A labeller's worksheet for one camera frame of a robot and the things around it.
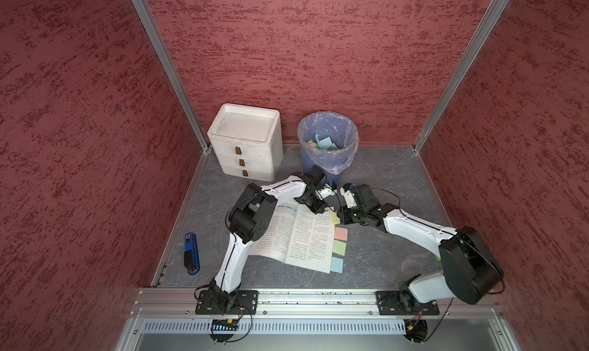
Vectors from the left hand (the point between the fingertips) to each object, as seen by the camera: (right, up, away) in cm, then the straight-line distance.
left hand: (319, 212), depth 95 cm
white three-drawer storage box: (-29, +30, -6) cm, 42 cm away
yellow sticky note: (+6, -2, -6) cm, 8 cm away
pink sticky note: (+8, -8, -5) cm, 12 cm away
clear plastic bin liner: (+10, +35, +2) cm, 36 cm away
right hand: (+7, -1, -6) cm, 9 cm away
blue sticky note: (+5, -17, -12) cm, 22 cm away
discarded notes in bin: (+4, +30, +7) cm, 31 cm away
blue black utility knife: (-48, -12, -14) cm, 52 cm away
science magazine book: (-8, -8, -8) cm, 14 cm away
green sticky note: (+7, -12, -9) cm, 16 cm away
